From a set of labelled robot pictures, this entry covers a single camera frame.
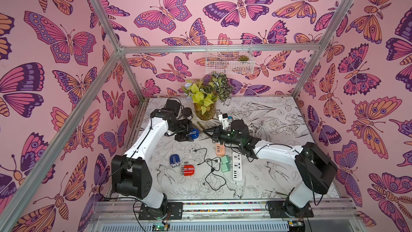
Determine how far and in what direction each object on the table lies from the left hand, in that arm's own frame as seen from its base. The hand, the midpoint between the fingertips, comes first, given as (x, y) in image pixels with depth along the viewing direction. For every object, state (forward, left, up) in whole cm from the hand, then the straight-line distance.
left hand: (198, 128), depth 82 cm
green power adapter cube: (-9, -14, -16) cm, 23 cm away
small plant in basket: (+38, -25, +17) cm, 49 cm away
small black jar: (+22, +9, -12) cm, 27 cm away
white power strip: (-14, -21, -15) cm, 29 cm away
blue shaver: (-4, +1, +2) cm, 5 cm away
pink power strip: (-5, -12, -14) cm, 19 cm away
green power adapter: (-14, -14, -16) cm, 26 cm away
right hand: (-3, -3, +4) cm, 6 cm away
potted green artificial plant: (+20, -3, +6) cm, 21 cm away
